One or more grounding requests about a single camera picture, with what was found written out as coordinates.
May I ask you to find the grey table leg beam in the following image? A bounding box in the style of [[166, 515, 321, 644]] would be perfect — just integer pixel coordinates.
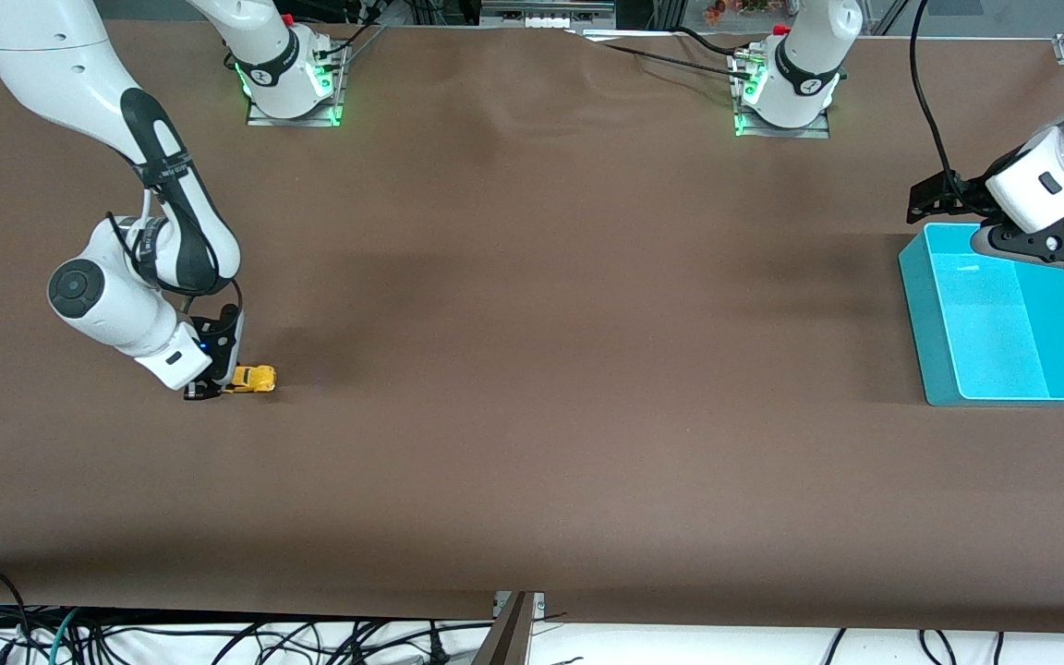
[[472, 591, 538, 665]]

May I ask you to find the teal floor cable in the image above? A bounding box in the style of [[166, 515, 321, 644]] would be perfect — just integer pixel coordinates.
[[48, 607, 82, 665]]

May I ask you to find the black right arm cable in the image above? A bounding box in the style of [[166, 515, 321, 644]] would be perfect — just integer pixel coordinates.
[[105, 157, 245, 326]]

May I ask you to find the teal plastic bin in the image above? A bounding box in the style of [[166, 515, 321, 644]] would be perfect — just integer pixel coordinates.
[[898, 222, 1064, 408]]

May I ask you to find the white power strip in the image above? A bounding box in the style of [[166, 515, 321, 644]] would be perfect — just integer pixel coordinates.
[[481, 0, 616, 29]]

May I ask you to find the orange background item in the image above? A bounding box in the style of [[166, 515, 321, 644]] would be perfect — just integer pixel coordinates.
[[703, 0, 773, 24]]

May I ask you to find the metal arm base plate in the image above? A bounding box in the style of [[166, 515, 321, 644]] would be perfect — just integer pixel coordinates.
[[246, 42, 348, 127], [733, 103, 831, 139]]

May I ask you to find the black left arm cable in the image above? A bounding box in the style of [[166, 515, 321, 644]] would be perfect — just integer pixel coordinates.
[[907, 0, 967, 204]]

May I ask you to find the brown table mat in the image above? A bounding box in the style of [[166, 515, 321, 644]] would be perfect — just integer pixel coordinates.
[[0, 18, 1064, 635]]

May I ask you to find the black base cable bundle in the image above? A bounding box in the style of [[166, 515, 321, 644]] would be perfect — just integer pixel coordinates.
[[306, 0, 394, 56]]

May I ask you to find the short black base cable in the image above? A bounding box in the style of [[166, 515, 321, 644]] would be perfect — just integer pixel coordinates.
[[675, 26, 766, 58]]

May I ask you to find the yellow toy beetle car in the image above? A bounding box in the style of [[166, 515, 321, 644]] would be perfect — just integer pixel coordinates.
[[223, 365, 277, 395]]

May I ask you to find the long black base cable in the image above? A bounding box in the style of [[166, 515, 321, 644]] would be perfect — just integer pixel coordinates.
[[569, 30, 750, 79]]

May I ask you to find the small metal edge bracket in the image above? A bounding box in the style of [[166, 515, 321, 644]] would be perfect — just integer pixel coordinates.
[[493, 591, 547, 618]]

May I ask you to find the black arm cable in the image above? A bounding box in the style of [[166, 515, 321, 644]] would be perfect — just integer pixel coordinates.
[[907, 0, 967, 204], [105, 157, 245, 326]]

